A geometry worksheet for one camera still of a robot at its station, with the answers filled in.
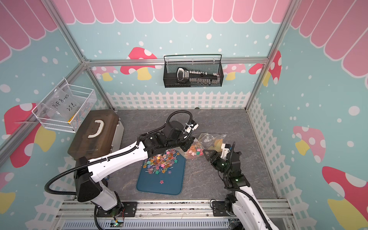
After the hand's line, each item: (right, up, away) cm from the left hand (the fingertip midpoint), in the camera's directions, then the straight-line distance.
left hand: (193, 139), depth 73 cm
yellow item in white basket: (-60, +10, -4) cm, 61 cm away
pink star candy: (-18, -26, +9) cm, 33 cm away
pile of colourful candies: (-19, -17, +15) cm, 30 cm away
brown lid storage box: (-53, +2, +7) cm, 53 cm away
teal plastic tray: (-16, -27, +11) cm, 33 cm away
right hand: (+7, -9, +7) cm, 13 cm away
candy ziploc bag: (+14, -4, +26) cm, 30 cm away
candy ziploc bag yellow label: (+2, -8, +10) cm, 12 cm away
